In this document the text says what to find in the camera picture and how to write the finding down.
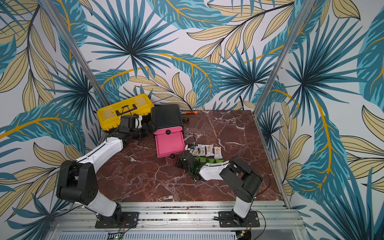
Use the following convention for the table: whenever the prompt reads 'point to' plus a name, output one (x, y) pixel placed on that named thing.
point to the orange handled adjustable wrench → (186, 112)
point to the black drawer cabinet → (165, 116)
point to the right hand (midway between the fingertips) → (176, 158)
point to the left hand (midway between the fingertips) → (154, 130)
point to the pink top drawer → (168, 130)
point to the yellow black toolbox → (110, 116)
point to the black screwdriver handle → (187, 119)
